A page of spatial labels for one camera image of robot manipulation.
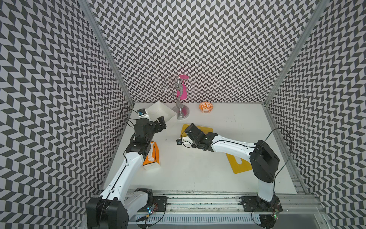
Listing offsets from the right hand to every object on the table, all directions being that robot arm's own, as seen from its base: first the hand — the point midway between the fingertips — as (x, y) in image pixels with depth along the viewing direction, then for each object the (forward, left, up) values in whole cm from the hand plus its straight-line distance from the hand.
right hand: (195, 133), depth 89 cm
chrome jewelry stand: (+27, +11, -10) cm, 30 cm away
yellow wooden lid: (+3, -7, -1) cm, 7 cm away
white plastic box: (+28, +29, -9) cm, 42 cm away
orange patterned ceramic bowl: (+31, -10, -9) cm, 33 cm away
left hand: (+1, +22, +13) cm, 26 cm away
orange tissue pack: (-14, +25, -2) cm, 29 cm away
